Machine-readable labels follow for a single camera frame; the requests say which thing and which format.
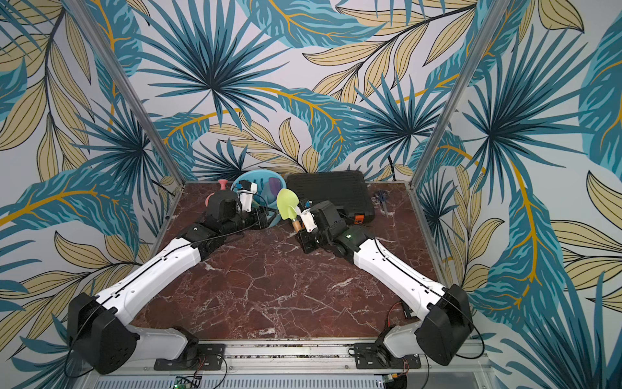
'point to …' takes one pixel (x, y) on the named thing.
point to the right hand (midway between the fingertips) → (299, 234)
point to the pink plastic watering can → (223, 187)
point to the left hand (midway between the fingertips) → (273, 215)
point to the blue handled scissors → (382, 194)
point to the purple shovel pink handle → (275, 185)
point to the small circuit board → (406, 310)
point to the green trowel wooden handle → (287, 204)
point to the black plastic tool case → (347, 190)
